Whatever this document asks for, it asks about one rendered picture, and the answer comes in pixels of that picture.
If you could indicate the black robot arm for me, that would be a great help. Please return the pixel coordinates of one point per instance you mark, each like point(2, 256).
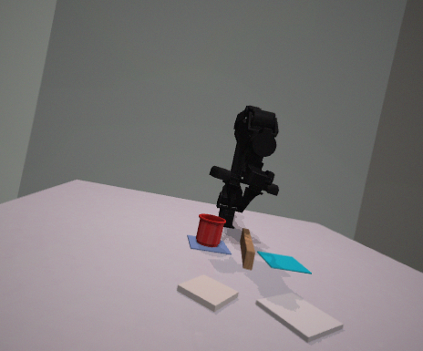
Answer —
point(255, 136)

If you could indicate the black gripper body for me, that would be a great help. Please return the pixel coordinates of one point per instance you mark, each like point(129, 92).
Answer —
point(226, 175)

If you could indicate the wooden bar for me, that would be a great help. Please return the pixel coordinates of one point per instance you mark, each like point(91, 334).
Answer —
point(247, 249)

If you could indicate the red cup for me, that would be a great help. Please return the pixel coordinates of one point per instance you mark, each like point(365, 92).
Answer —
point(210, 230)

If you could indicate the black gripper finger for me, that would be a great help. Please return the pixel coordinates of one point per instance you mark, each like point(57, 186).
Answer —
point(248, 195)
point(231, 190)

